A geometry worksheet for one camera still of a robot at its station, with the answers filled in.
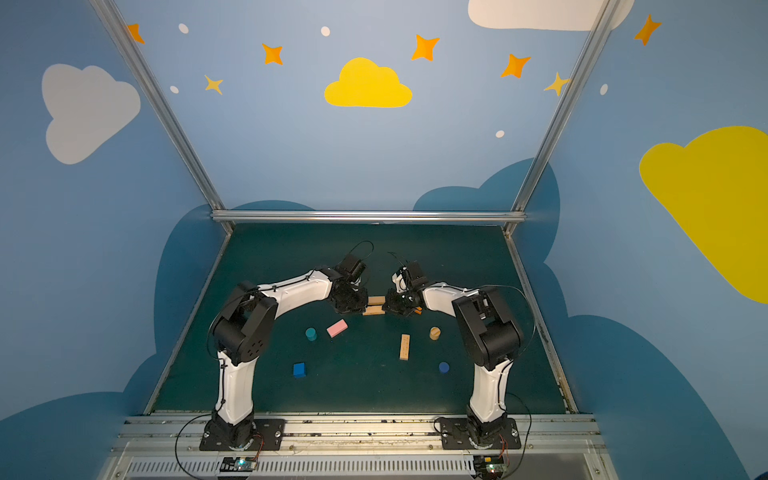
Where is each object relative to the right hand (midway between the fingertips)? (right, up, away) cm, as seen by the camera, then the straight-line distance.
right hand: (384, 304), depth 97 cm
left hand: (-4, -1, -2) cm, 5 cm away
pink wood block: (-15, -7, -4) cm, 17 cm away
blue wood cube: (-24, -16, -14) cm, 32 cm away
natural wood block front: (-4, -2, -1) cm, 4 cm away
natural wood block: (-3, +1, +1) cm, 3 cm away
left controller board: (-35, -34, -26) cm, 55 cm away
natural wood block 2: (+7, -12, -8) cm, 15 cm away
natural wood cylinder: (+16, -8, -6) cm, 19 cm away
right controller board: (+26, -35, -25) cm, 51 cm away
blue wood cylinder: (+18, -16, -12) cm, 27 cm away
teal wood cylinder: (-22, -8, -7) cm, 25 cm away
